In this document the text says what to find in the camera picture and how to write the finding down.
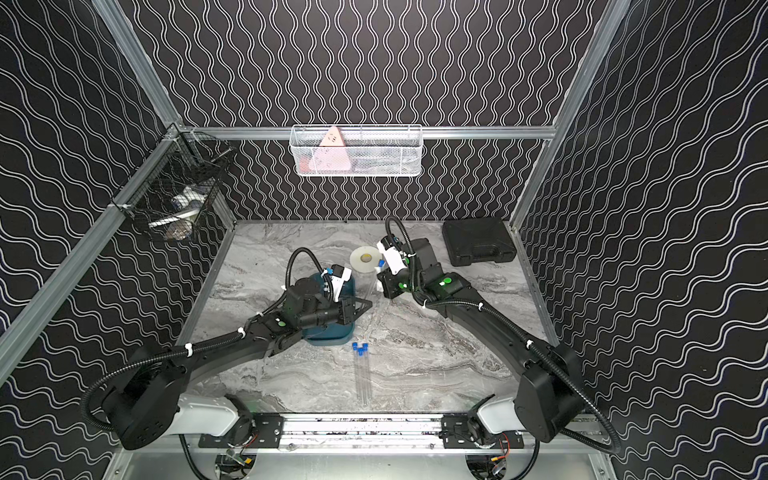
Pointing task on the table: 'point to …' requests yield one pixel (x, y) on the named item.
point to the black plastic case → (486, 239)
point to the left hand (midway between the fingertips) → (372, 301)
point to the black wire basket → (174, 188)
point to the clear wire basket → (370, 150)
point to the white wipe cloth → (379, 285)
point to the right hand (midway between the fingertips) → (379, 273)
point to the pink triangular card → (331, 154)
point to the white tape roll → (365, 259)
